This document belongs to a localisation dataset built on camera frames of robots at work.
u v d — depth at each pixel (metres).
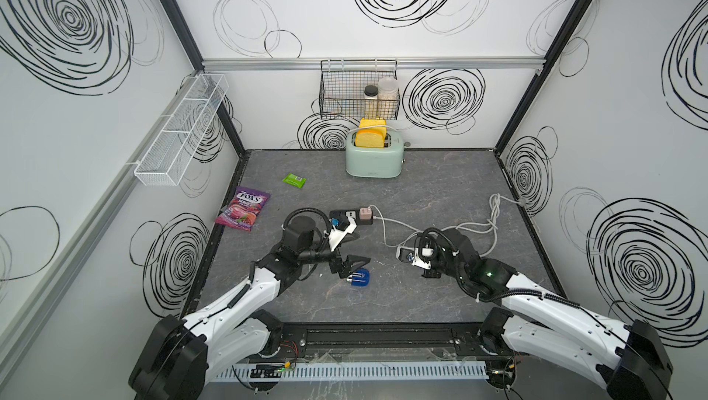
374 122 1.01
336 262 0.66
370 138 0.97
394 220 0.99
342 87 0.97
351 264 0.66
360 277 0.83
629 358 0.40
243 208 0.99
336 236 0.67
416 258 0.65
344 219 0.65
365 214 0.93
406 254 0.66
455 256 0.57
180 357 0.39
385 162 1.06
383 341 0.75
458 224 0.97
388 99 0.85
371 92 0.85
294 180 1.08
